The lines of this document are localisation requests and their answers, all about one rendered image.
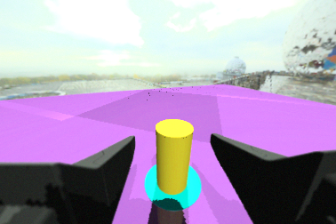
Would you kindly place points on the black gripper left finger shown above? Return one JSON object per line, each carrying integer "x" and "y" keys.
{"x": 85, "y": 192}

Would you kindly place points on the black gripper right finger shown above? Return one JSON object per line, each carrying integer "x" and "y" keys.
{"x": 273, "y": 188}

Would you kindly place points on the cyan circle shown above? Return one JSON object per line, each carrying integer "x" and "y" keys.
{"x": 173, "y": 202}

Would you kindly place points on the yellow cylinder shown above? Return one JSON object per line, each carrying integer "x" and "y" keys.
{"x": 173, "y": 151}

